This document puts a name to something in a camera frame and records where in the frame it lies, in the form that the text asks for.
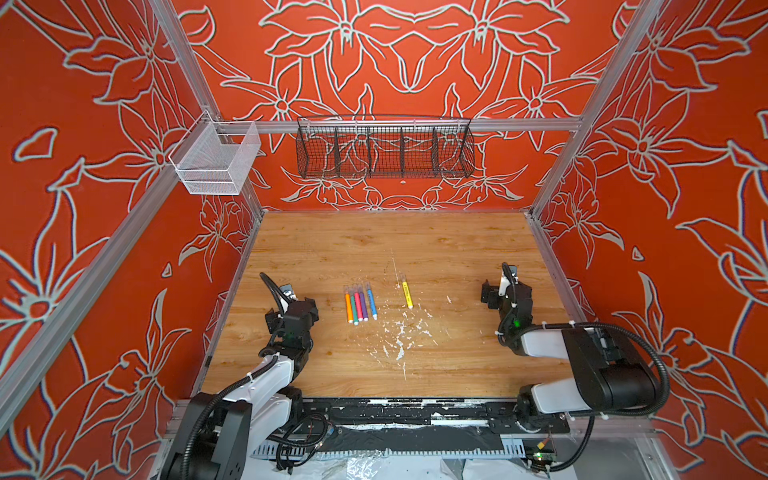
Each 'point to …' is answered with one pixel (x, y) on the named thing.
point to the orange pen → (349, 310)
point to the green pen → (354, 311)
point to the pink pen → (357, 298)
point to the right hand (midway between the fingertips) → (500, 278)
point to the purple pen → (363, 303)
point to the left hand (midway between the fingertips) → (288, 303)
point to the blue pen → (372, 301)
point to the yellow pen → (408, 298)
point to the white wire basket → (215, 157)
